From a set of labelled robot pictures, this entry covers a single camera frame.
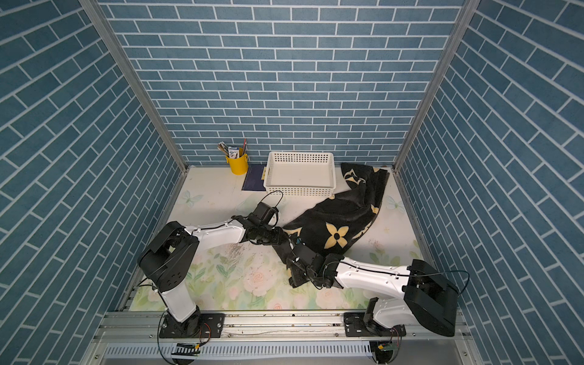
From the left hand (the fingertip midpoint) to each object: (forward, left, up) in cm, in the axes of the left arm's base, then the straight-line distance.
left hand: (289, 241), depth 91 cm
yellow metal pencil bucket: (+40, +27, +3) cm, 48 cm away
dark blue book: (+35, +20, -3) cm, 41 cm away
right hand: (-13, -3, +1) cm, 13 cm away
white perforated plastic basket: (+40, -4, -2) cm, 40 cm away
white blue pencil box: (+38, +27, +13) cm, 49 cm away
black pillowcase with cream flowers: (+6, -17, +1) cm, 18 cm away
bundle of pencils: (+41, +32, +14) cm, 54 cm away
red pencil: (+46, +24, +11) cm, 53 cm away
